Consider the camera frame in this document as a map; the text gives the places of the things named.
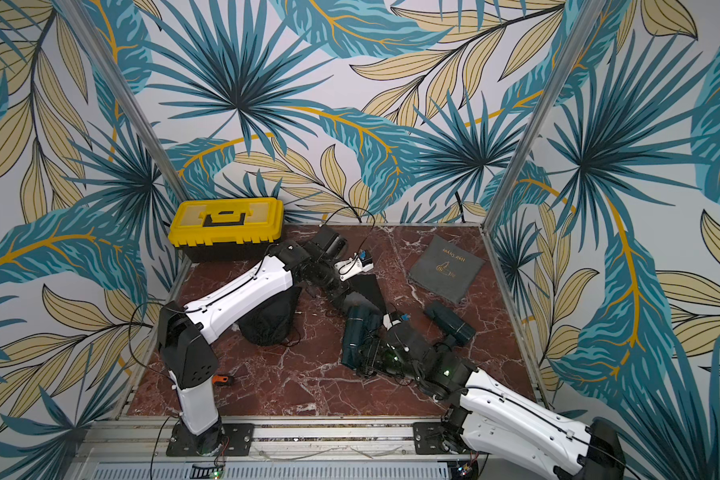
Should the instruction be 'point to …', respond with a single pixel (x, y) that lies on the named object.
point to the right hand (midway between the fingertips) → (357, 354)
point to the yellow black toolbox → (226, 229)
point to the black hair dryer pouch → (270, 323)
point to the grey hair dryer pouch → (446, 269)
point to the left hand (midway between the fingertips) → (348, 292)
